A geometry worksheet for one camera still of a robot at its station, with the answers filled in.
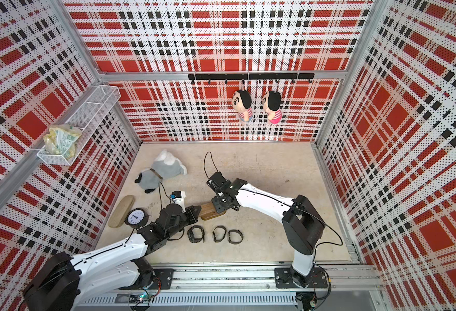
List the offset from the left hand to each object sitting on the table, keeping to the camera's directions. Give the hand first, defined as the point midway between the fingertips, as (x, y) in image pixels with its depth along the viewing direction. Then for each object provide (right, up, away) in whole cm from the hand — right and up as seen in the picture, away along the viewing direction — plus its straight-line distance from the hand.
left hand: (204, 207), depth 84 cm
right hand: (+9, +1, 0) cm, 9 cm away
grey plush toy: (-23, +18, +15) cm, 33 cm away
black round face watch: (+14, -11, +1) cm, 18 cm away
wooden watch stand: (+1, -2, +1) cm, 3 cm away
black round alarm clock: (-32, -6, +3) cm, 33 cm away
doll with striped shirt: (+17, +49, +6) cm, 52 cm away
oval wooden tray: (-40, -4, +4) cm, 41 cm away
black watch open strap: (+5, -11, -2) cm, 12 cm away
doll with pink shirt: (+31, +50, +9) cm, 60 cm away
